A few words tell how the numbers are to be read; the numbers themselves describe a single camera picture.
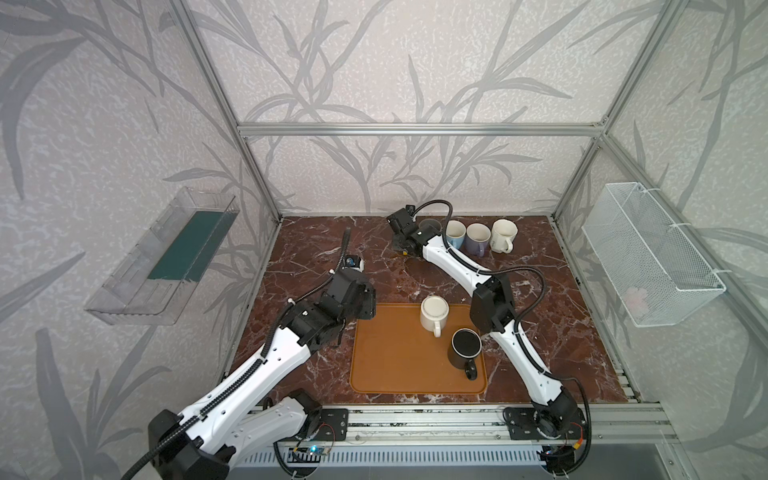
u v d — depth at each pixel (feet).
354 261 2.18
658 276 2.03
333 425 2.39
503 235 3.34
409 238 2.48
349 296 1.83
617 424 2.48
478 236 3.63
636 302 2.38
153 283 2.07
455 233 3.47
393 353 2.78
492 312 2.12
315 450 2.32
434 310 2.85
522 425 2.40
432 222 3.41
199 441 1.24
